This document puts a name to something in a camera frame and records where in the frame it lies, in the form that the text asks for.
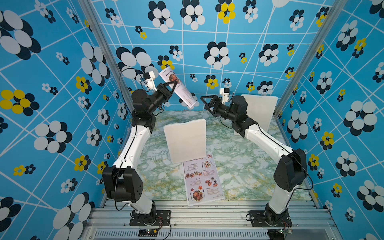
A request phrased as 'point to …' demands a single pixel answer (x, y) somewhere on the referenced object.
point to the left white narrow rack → (187, 141)
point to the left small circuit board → (148, 232)
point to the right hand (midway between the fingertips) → (204, 101)
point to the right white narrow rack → (260, 109)
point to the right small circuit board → (278, 234)
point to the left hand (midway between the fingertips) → (179, 80)
